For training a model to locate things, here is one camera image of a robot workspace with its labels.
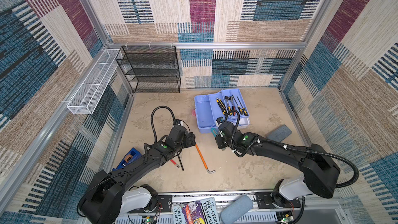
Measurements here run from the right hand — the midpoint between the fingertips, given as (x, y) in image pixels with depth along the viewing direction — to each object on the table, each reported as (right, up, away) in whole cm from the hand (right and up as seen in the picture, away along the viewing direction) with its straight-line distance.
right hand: (219, 138), depth 85 cm
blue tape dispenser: (-45, -7, -4) cm, 46 cm away
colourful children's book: (-9, -29, -16) cm, 34 cm away
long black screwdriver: (+13, +17, +11) cm, 24 cm away
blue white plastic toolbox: (-5, +17, +13) cm, 22 cm away
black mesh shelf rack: (-45, +43, +25) cm, 67 cm away
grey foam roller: (+9, -26, -15) cm, 32 cm away
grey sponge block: (+37, +1, +8) cm, 38 cm away
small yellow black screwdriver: (+16, +15, +8) cm, 23 cm away
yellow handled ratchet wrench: (+6, +23, +14) cm, 27 cm away
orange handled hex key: (-10, -11, +3) cm, 15 cm away
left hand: (-15, +2, -1) cm, 16 cm away
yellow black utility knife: (+3, +18, +14) cm, 23 cm away
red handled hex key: (-24, -13, 0) cm, 27 cm away
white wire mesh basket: (-62, +20, -15) cm, 67 cm away
